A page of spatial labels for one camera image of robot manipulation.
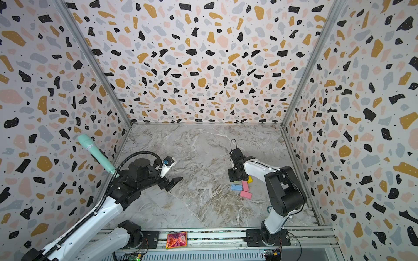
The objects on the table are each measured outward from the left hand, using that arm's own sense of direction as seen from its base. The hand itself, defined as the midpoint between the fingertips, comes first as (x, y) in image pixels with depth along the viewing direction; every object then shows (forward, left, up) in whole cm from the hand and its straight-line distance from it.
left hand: (177, 168), depth 77 cm
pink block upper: (-1, -35, -18) cm, 39 cm away
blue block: (-2, -29, -18) cm, 34 cm away
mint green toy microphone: (+5, +35, +14) cm, 38 cm away
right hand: (+4, -30, -18) cm, 35 cm away
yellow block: (-6, -34, -1) cm, 35 cm away
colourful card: (-27, 0, -17) cm, 32 cm away
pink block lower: (-6, -34, -19) cm, 40 cm away
